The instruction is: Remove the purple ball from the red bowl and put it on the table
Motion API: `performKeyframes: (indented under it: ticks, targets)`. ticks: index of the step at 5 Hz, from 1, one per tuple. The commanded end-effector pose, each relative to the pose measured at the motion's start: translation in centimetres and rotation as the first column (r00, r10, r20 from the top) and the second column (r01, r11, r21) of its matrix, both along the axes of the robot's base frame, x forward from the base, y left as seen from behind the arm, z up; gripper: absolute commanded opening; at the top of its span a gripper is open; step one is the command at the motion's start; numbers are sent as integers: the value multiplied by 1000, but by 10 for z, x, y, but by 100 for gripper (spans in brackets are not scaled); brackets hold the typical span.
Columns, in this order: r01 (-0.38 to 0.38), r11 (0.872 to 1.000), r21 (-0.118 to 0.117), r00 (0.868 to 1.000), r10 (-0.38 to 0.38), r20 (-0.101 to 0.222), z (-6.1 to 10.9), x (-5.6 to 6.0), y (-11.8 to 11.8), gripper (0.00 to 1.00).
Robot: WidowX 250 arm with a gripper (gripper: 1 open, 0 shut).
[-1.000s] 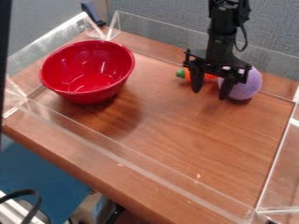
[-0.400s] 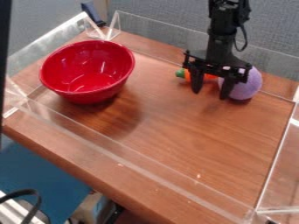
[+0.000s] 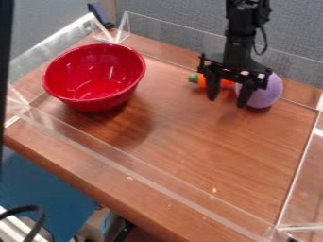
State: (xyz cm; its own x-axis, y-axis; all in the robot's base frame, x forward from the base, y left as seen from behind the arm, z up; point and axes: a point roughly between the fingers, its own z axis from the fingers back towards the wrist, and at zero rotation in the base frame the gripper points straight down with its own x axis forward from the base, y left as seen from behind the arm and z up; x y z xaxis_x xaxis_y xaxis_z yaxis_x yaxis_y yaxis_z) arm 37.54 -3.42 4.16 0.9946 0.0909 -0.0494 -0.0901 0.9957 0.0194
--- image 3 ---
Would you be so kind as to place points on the purple ball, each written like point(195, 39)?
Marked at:
point(269, 89)

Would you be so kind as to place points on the clear acrylic tray wall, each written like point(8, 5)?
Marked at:
point(195, 169)

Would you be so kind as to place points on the red plastic bowl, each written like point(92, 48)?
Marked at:
point(94, 77)

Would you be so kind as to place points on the dark blue clamp handle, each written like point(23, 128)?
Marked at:
point(96, 9)

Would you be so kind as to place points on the dark vertical post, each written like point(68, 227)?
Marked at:
point(6, 47)

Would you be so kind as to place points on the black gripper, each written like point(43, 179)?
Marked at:
point(230, 64)

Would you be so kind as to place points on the orange toy carrot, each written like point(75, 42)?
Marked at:
point(199, 80)

